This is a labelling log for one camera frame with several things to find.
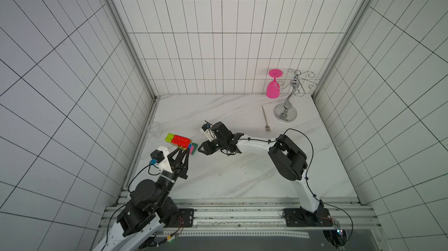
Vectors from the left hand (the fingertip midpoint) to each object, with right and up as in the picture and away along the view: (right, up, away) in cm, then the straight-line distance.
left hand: (186, 150), depth 66 cm
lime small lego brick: (-5, +6, -6) cm, 10 cm away
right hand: (+3, -2, +26) cm, 26 cm away
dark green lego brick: (-2, -4, +29) cm, 29 cm away
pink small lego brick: (+3, +1, -3) cm, 4 cm away
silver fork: (+41, +5, +37) cm, 55 cm away
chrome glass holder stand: (+54, +14, +43) cm, 71 cm away
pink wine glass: (+44, +27, +36) cm, 63 cm away
